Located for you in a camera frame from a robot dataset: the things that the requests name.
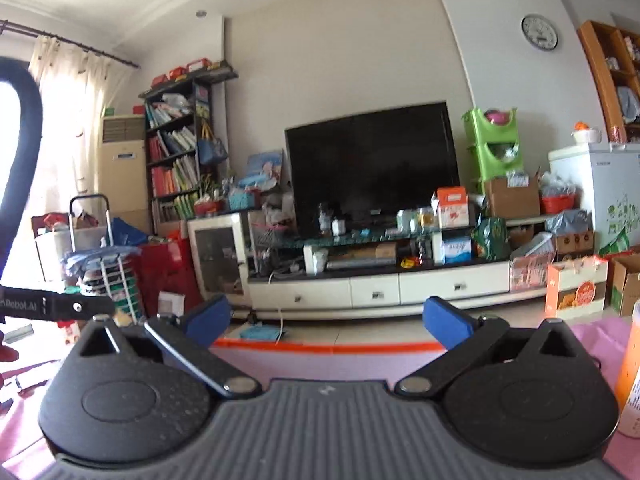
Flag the white television cabinet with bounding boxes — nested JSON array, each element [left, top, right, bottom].
[[187, 210, 551, 322]]

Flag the pink floral tablecloth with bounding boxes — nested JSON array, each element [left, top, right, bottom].
[[0, 316, 640, 480]]

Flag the open brown cardboard box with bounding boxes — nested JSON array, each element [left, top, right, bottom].
[[611, 255, 640, 316]]

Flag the dark bookshelf with books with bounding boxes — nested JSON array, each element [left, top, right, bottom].
[[140, 62, 238, 233]]

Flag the beige standing air conditioner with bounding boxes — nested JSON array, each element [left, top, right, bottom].
[[100, 115, 151, 231]]

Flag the teal plastic basket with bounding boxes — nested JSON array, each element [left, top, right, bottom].
[[227, 190, 261, 211]]

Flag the white wire rack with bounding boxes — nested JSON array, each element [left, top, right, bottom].
[[100, 255, 143, 326]]

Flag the cartoon picture board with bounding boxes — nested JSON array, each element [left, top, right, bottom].
[[247, 150, 283, 183]]

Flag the black flat television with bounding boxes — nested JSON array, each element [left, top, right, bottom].
[[285, 102, 461, 236]]

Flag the wooden display shelf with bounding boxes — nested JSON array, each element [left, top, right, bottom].
[[577, 20, 640, 143]]

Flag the orange and white carton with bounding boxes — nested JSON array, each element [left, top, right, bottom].
[[436, 187, 471, 228]]

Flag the red shopping bag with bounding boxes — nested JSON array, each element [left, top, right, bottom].
[[140, 237, 193, 316]]

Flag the metal trolley cart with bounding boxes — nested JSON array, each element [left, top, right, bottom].
[[69, 195, 116, 251]]

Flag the white chest freezer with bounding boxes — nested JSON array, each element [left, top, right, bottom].
[[547, 142, 640, 251]]

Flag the green plastic bag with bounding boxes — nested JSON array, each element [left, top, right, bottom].
[[472, 217, 511, 261]]

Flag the blue and white carton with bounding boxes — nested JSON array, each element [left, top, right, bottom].
[[442, 237, 473, 265]]

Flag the orange canister with white label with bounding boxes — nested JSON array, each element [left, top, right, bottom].
[[614, 299, 640, 436]]

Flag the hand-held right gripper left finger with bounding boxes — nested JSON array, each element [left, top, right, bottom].
[[74, 294, 263, 401]]

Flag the orange gift box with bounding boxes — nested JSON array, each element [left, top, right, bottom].
[[545, 255, 610, 320]]

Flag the cream patterned curtain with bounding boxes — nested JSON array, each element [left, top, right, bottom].
[[27, 35, 131, 221]]

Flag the black cable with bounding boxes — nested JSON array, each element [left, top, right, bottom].
[[0, 57, 43, 286]]

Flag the white bowl with orange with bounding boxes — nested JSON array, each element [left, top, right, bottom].
[[571, 121, 603, 145]]

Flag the round wall clock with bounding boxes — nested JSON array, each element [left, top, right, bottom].
[[521, 14, 559, 52]]

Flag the blue hanging bag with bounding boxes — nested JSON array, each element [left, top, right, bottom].
[[196, 120, 228, 166]]

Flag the dark curtain rod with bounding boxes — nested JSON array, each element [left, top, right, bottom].
[[0, 19, 141, 68]]

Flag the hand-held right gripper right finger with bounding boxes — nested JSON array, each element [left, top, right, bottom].
[[394, 296, 577, 402]]

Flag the red plastic basin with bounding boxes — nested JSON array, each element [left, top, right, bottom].
[[540, 194, 576, 215]]

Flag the labelled pink cardboard box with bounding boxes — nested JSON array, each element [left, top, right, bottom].
[[510, 252, 551, 291]]

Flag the green stacking bins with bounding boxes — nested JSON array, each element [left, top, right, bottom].
[[461, 107, 525, 193]]

